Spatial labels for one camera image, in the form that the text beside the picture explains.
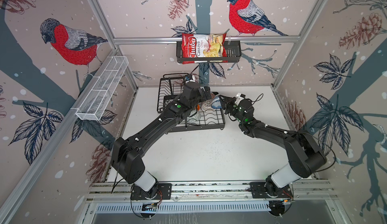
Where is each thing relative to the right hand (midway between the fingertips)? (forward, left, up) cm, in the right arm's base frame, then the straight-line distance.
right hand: (215, 97), depth 82 cm
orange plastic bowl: (+7, +11, -18) cm, 22 cm away
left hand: (-1, +6, +7) cm, 10 cm away
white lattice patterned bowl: (+10, +5, -20) cm, 23 cm away
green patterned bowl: (0, +13, -22) cm, 26 cm away
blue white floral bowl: (+3, -1, -9) cm, 9 cm away
